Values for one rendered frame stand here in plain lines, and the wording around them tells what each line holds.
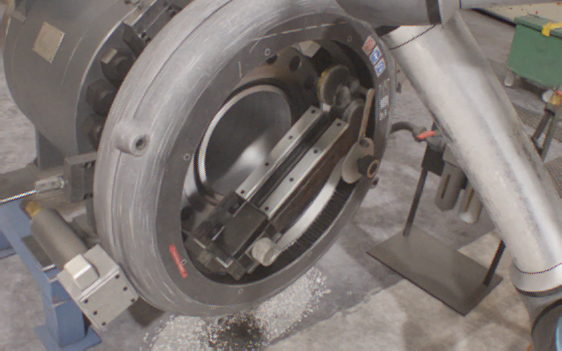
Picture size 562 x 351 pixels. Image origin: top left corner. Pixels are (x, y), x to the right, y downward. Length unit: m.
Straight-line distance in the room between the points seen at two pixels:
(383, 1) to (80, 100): 0.76
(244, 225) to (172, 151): 0.22
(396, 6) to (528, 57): 3.71
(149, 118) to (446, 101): 0.43
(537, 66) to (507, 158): 3.50
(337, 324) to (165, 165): 0.92
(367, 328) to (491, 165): 0.97
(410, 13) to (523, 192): 0.33
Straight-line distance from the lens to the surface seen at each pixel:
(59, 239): 1.09
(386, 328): 1.66
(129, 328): 1.55
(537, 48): 4.24
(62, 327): 1.45
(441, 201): 1.82
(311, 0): 0.96
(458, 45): 0.73
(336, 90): 1.17
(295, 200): 1.10
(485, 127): 0.75
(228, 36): 0.85
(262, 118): 1.30
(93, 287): 0.96
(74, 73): 1.20
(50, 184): 0.93
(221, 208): 1.10
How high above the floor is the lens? 1.12
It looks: 29 degrees down
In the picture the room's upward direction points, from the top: 8 degrees clockwise
